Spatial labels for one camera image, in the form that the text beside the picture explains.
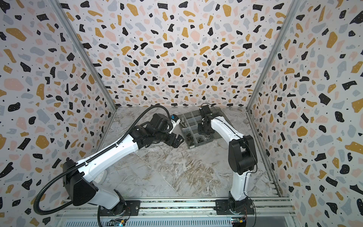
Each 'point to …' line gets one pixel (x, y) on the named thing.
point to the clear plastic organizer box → (189, 123)
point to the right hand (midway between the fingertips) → (200, 129)
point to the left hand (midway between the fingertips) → (178, 134)
